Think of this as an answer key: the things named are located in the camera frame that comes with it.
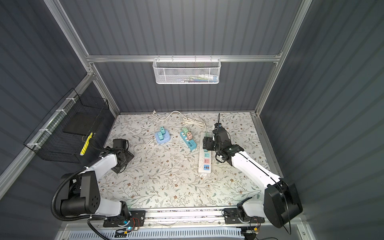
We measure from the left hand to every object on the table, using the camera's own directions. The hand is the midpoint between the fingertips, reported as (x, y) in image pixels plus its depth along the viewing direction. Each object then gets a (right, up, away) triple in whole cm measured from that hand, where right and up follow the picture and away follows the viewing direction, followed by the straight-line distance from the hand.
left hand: (124, 161), depth 91 cm
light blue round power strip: (+24, +14, +11) cm, 30 cm away
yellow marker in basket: (-7, +13, -21) cm, 26 cm away
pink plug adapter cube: (+40, +15, +8) cm, 44 cm away
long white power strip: (+50, +2, +3) cm, 50 cm away
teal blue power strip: (+41, +10, +8) cm, 43 cm away
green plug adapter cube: (+37, +18, +10) cm, 43 cm away
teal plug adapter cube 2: (+21, +15, +8) cm, 27 cm away
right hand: (+53, +13, -6) cm, 55 cm away
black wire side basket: (-20, +18, -18) cm, 32 cm away
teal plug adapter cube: (+21, +19, +11) cm, 30 cm away
